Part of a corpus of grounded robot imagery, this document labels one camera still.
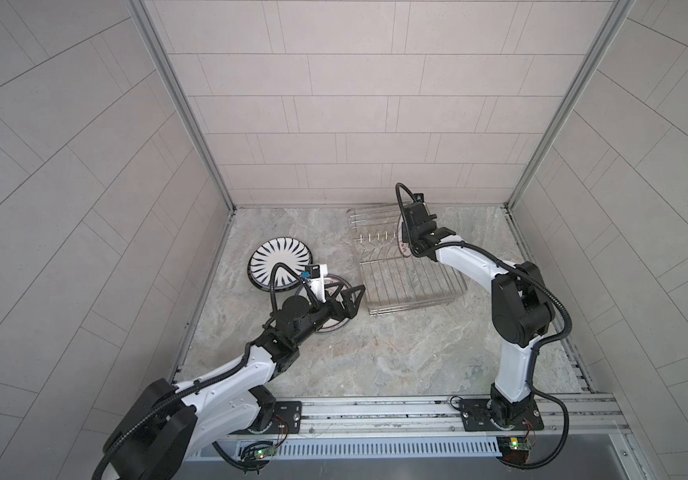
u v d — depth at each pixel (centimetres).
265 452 65
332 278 92
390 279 95
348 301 67
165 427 39
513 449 68
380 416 72
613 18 72
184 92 86
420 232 72
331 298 67
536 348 53
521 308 50
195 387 44
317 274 68
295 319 57
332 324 83
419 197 81
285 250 99
